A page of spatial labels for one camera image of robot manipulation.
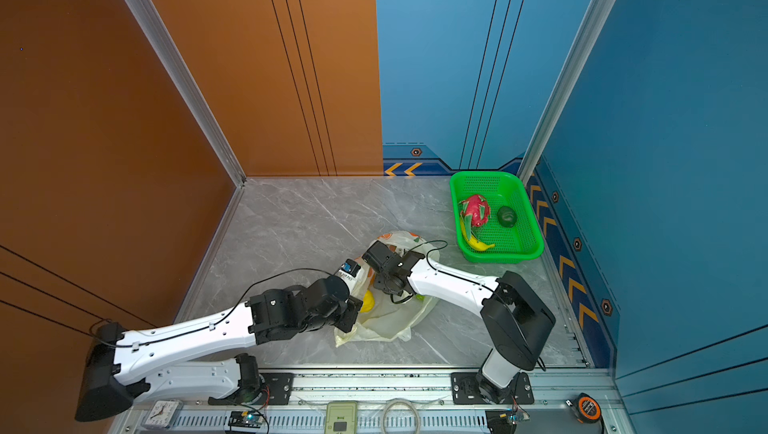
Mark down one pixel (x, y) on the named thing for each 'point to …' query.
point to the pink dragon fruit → (474, 210)
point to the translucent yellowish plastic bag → (384, 316)
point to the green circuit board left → (245, 419)
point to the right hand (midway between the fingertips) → (381, 284)
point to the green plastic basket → (521, 241)
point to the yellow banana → (479, 246)
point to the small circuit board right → (504, 421)
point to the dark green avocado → (506, 216)
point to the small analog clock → (163, 414)
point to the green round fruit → (420, 297)
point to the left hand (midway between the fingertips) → (365, 304)
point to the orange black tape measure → (586, 408)
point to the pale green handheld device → (341, 417)
